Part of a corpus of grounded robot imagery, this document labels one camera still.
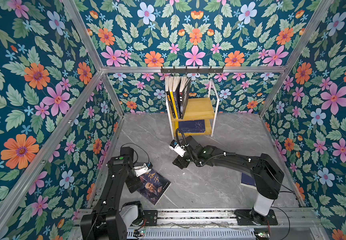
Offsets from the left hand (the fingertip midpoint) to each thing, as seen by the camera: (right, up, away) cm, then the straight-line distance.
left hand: (133, 175), depth 79 cm
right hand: (+23, +10, +5) cm, 25 cm away
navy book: (+33, +27, +24) cm, 49 cm away
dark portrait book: (+10, -8, +4) cm, 13 cm away
